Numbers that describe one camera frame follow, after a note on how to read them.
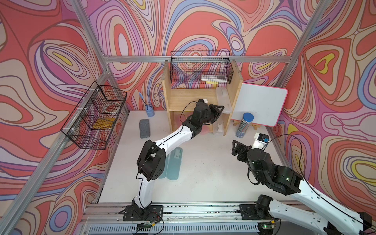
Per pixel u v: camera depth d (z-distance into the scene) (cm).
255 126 105
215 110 72
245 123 91
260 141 56
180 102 88
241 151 59
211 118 73
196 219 73
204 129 99
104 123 72
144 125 108
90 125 74
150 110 111
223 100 86
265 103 101
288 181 45
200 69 97
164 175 86
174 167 89
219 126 99
